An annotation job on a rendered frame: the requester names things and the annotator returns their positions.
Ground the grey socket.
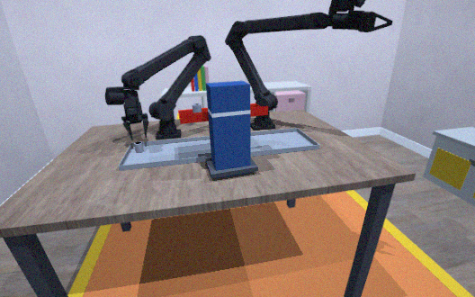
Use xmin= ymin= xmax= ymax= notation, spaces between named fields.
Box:
xmin=134 ymin=141 xmax=144 ymax=153
xmin=193 ymin=103 xmax=202 ymax=113

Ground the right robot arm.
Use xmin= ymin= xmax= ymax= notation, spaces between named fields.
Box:
xmin=105 ymin=35 xmax=211 ymax=140

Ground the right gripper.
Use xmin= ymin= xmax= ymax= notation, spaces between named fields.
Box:
xmin=121 ymin=113 xmax=148 ymax=140

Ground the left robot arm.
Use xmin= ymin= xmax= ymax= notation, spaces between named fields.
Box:
xmin=225 ymin=0 xmax=365 ymax=131

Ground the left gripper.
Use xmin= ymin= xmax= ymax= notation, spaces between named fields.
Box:
xmin=345 ymin=11 xmax=393 ymax=32

